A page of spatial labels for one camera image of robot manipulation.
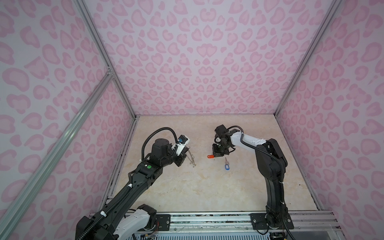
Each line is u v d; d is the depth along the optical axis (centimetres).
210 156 97
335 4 68
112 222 40
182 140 64
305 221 75
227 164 93
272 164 54
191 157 76
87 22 72
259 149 52
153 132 53
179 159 68
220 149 86
